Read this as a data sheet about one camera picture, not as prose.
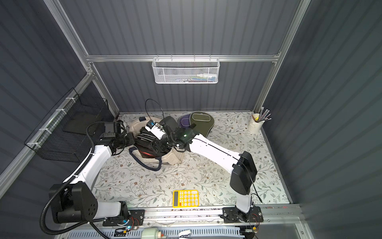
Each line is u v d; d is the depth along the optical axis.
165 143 0.65
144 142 0.87
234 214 0.74
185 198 0.78
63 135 0.72
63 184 0.41
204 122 1.11
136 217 0.73
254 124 1.02
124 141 0.73
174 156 0.82
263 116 1.02
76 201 0.41
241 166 0.45
